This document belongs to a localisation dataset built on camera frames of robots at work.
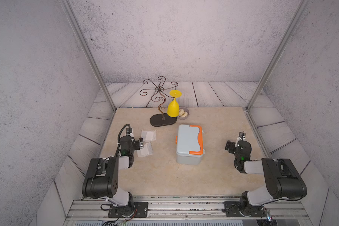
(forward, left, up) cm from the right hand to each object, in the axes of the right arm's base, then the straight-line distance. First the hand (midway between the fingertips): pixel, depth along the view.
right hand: (237, 140), depth 93 cm
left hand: (+1, +67, +2) cm, 67 cm away
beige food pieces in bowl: (+25, +35, 0) cm, 43 cm away
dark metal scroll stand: (+21, +50, -3) cm, 55 cm away
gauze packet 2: (-4, +59, -5) cm, 60 cm away
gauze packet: (+8, +60, -5) cm, 61 cm away
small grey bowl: (+30, +33, -1) cm, 44 cm away
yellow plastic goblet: (+13, +42, +17) cm, 47 cm away
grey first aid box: (-14, +33, +1) cm, 36 cm away
